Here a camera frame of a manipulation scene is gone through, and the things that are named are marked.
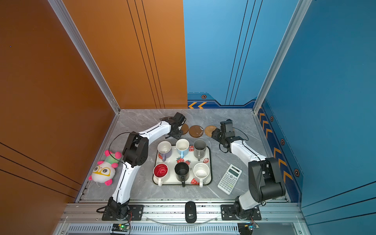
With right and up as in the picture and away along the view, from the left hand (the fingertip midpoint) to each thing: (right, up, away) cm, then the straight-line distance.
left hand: (177, 133), depth 104 cm
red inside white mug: (-8, -21, -19) cm, 29 cm away
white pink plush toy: (-36, -13, -16) cm, 41 cm away
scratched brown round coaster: (+14, +1, +1) cm, 14 cm away
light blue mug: (+5, -8, -12) cm, 15 cm away
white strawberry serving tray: (-2, -25, -20) cm, 32 cm away
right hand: (+25, +1, -12) cm, 27 cm away
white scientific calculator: (+33, -25, -21) cm, 46 cm away
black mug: (+5, -22, -19) cm, 29 cm away
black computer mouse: (+10, -37, -32) cm, 50 cm away
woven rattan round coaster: (+23, +2, +1) cm, 23 cm away
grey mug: (+16, -8, -15) cm, 23 cm away
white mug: (+16, -21, -18) cm, 32 cm away
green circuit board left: (-24, -44, -33) cm, 60 cm away
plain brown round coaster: (+6, +3, +2) cm, 7 cm away
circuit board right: (+38, -44, -34) cm, 67 cm away
